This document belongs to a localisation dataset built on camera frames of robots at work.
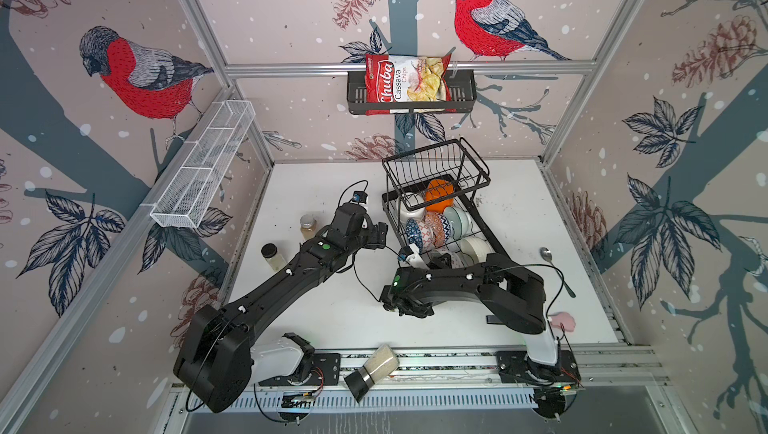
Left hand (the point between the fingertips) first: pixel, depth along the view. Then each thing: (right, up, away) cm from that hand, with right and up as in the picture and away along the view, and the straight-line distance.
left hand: (375, 225), depth 82 cm
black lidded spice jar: (-29, -10, +1) cm, 30 cm away
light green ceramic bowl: (+26, 0, +8) cm, 27 cm away
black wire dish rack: (+9, +14, +8) cm, 19 cm away
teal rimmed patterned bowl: (+12, -4, +16) cm, 20 cm away
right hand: (+20, -12, +1) cm, 23 cm away
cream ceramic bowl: (+29, -7, +2) cm, 30 cm away
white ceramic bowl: (+13, +2, +15) cm, 20 cm away
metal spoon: (+54, -11, +11) cm, 56 cm away
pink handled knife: (+52, -26, -2) cm, 58 cm away
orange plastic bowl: (+18, +9, -2) cm, 20 cm away
